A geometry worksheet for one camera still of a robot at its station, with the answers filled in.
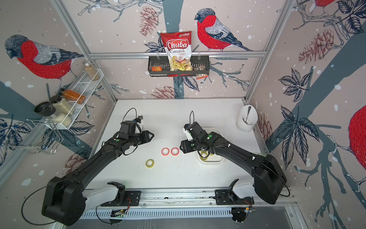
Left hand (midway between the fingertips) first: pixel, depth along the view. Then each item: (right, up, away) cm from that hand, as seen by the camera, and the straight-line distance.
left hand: (154, 132), depth 84 cm
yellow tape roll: (-3, -19, +2) cm, 20 cm away
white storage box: (+37, -16, +1) cm, 40 cm away
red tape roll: (+6, -14, +7) cm, 16 cm away
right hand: (+18, -7, -4) cm, 19 cm away
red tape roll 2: (+14, -13, +7) cm, 20 cm away
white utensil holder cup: (+65, +9, +10) cm, 66 cm away
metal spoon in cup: (+62, +14, +11) cm, 65 cm away
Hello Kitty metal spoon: (-16, +9, +24) cm, 31 cm away
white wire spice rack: (-43, +32, +6) cm, 54 cm away
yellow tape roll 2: (+28, -9, -14) cm, 33 cm away
